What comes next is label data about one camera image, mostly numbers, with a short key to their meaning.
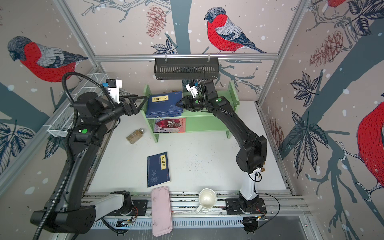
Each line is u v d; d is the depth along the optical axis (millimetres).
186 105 695
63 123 698
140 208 728
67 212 363
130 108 552
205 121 922
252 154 475
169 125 922
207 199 757
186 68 1067
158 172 854
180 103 755
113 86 533
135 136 974
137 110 562
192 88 728
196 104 686
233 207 728
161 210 716
